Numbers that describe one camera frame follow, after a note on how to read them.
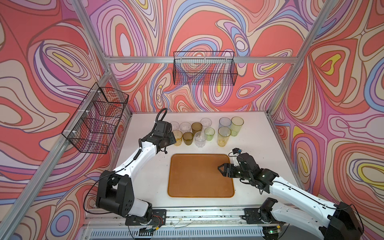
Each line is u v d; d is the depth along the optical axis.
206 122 1.07
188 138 0.98
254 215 0.75
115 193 0.42
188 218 0.75
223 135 0.92
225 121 0.96
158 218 0.72
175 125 1.05
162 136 0.65
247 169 0.61
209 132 1.02
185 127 1.06
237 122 0.97
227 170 0.71
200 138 1.01
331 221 0.40
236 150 0.73
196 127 1.01
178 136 1.01
